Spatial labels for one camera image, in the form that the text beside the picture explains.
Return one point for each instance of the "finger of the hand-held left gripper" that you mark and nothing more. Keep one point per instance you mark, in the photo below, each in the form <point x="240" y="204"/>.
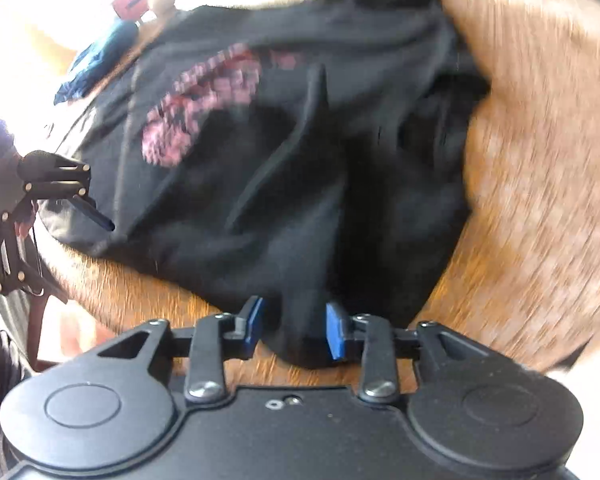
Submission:
<point x="7" y="260"/>
<point x="55" y="175"/>

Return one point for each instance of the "orange and grey case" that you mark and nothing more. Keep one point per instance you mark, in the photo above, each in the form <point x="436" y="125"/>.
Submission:
<point x="130" y="1"/>

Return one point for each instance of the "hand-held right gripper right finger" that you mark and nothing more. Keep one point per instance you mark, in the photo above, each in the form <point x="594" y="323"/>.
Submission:
<point x="336" y="332"/>

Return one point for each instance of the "blue garment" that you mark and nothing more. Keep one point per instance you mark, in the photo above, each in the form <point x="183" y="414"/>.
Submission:
<point x="100" y="60"/>

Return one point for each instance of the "black shirt with pink print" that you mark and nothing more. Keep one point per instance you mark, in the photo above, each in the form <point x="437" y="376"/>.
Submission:
<point x="330" y="185"/>

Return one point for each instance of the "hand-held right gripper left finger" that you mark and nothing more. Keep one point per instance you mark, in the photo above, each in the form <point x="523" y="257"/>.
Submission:
<point x="254" y="322"/>

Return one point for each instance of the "round beige lidded jar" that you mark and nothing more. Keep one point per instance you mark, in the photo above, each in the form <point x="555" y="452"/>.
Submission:
<point x="162" y="1"/>

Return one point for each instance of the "person's dark grey clothing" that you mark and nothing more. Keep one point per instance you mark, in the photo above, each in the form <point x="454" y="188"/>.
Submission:
<point x="0" y="360"/>

